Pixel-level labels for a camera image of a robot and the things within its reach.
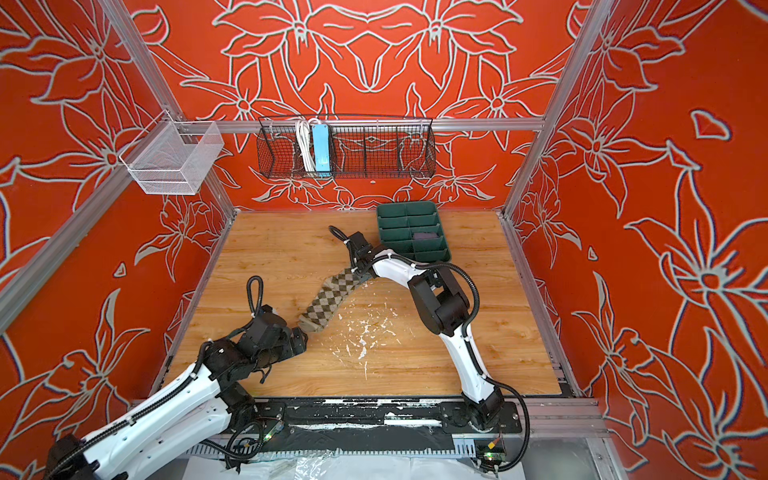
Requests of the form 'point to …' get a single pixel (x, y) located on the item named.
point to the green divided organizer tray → (413, 229)
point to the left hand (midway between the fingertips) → (296, 341)
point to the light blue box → (322, 151)
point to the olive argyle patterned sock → (330, 295)
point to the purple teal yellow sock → (425, 235)
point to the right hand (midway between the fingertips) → (363, 264)
